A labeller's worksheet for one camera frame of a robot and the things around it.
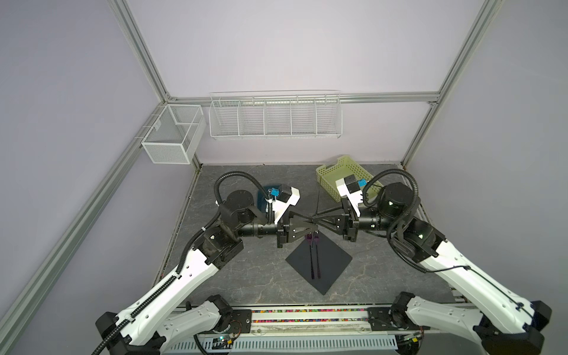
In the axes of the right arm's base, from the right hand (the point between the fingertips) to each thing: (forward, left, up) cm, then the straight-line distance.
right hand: (312, 221), depth 54 cm
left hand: (-1, 0, -2) cm, 2 cm away
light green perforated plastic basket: (+55, -22, -37) cm, 70 cm away
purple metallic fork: (+14, -4, -40) cm, 42 cm away
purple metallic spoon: (+13, -1, -38) cm, 40 cm away
